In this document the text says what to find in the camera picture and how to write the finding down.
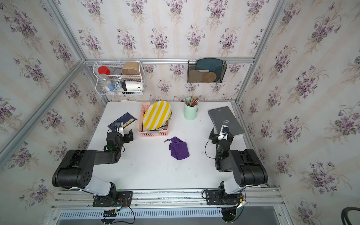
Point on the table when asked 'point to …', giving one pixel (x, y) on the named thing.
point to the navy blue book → (127, 119)
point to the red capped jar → (103, 70)
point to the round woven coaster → (209, 77)
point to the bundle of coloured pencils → (193, 101)
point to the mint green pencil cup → (191, 112)
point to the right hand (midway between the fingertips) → (222, 129)
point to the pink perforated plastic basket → (143, 107)
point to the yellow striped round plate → (157, 116)
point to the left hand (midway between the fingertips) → (126, 130)
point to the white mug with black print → (132, 86)
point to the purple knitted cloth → (179, 149)
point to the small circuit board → (109, 213)
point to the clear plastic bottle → (105, 82)
